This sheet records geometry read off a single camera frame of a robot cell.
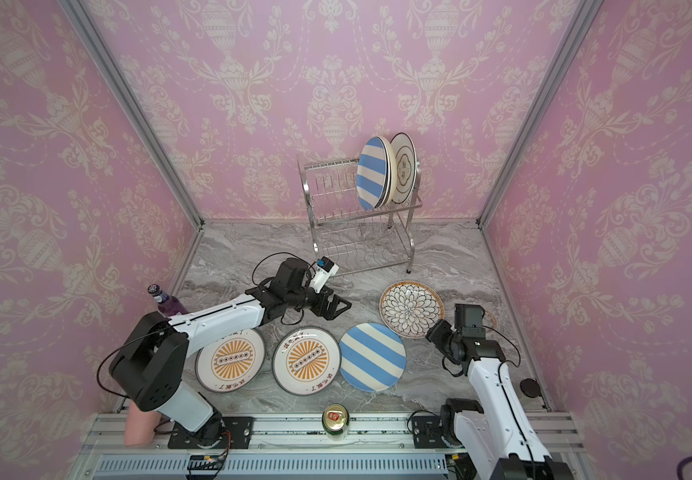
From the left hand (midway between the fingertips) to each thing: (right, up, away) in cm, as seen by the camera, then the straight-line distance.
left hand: (341, 300), depth 84 cm
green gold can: (-1, -24, -17) cm, 30 cm away
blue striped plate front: (+9, -17, +3) cm, 19 cm away
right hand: (+27, -10, 0) cm, 29 cm away
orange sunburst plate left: (-31, -18, +1) cm, 36 cm away
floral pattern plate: (+22, -4, +11) cm, 25 cm away
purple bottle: (-48, -1, -3) cm, 48 cm away
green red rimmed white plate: (+12, +27, -3) cm, 30 cm away
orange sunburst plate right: (-10, -17, +1) cm, 20 cm away
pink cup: (-48, -28, -13) cm, 57 cm away
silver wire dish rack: (+1, +20, +30) cm, 36 cm away
